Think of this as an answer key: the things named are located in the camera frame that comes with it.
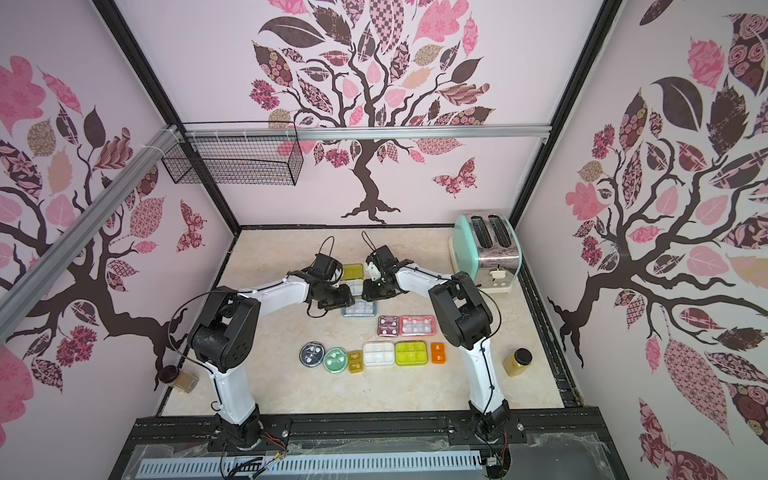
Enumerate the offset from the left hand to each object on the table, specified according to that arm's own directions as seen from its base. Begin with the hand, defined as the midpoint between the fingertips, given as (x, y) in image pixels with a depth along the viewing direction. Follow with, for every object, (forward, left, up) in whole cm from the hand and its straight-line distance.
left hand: (351, 306), depth 96 cm
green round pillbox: (-17, +3, -1) cm, 18 cm away
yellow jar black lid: (-21, -47, +6) cm, 52 cm away
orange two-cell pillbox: (-17, -27, 0) cm, 32 cm away
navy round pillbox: (-16, +10, 0) cm, 19 cm away
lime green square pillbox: (-16, -19, 0) cm, 25 cm away
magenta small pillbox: (-7, -12, -1) cm, 14 cm away
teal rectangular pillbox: (-1, -3, 0) cm, 4 cm away
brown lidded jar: (-25, +42, +5) cm, 49 cm away
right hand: (+5, -5, +1) cm, 7 cm away
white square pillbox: (-16, -10, 0) cm, 19 cm away
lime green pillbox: (+12, 0, +1) cm, 12 cm away
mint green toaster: (+14, -45, +14) cm, 49 cm away
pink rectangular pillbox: (-7, -22, 0) cm, 23 cm away
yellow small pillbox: (-18, -3, +1) cm, 19 cm away
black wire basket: (+38, +37, +34) cm, 63 cm away
